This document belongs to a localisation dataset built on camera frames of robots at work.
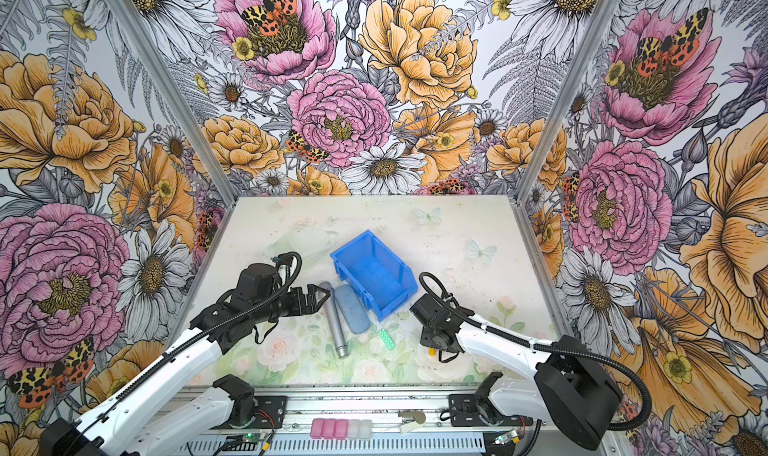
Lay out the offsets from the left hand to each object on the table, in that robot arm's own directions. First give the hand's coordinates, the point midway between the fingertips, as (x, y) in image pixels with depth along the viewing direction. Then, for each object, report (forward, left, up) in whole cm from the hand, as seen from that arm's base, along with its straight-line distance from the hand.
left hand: (315, 304), depth 78 cm
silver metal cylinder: (-1, -4, -12) cm, 13 cm away
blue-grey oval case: (+2, -9, -12) cm, 15 cm away
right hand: (-7, -32, -13) cm, 35 cm away
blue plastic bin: (+15, -18, -14) cm, 27 cm away
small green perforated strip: (-5, -19, -13) cm, 24 cm away
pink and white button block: (-26, -8, -12) cm, 30 cm away
